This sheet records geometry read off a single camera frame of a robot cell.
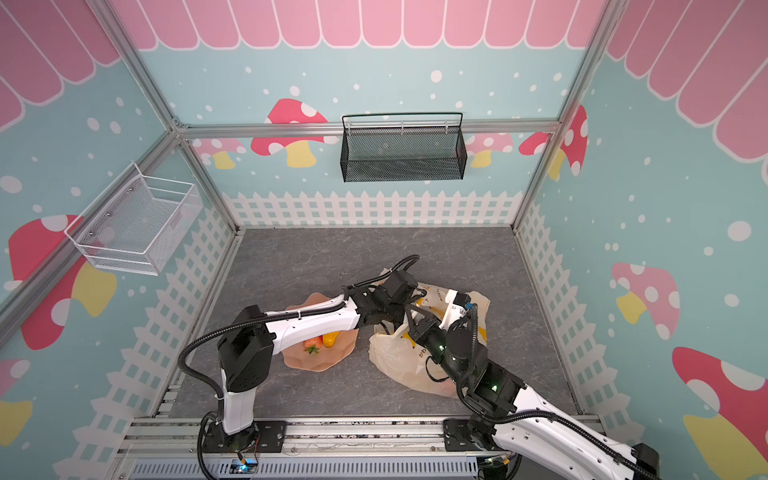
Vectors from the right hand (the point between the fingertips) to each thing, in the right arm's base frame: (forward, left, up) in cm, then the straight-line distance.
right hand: (402, 308), depth 67 cm
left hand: (+1, -9, -14) cm, 17 cm away
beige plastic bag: (-8, +1, -8) cm, 12 cm away
